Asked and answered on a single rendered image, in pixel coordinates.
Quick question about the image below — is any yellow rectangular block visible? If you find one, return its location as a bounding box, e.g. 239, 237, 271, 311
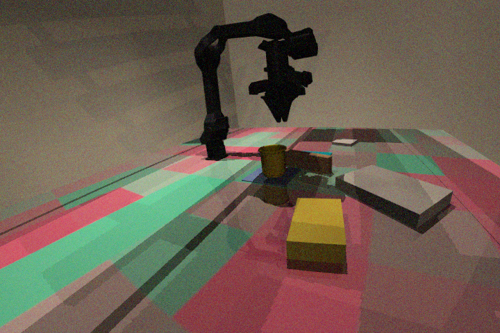
286, 198, 347, 264

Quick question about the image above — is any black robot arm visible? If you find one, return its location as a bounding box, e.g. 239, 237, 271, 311
194, 13, 318, 161

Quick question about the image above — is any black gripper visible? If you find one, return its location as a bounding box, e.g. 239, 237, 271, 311
249, 60, 306, 123

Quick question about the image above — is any brown wooden beam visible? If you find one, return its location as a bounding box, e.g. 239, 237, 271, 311
285, 148, 333, 175

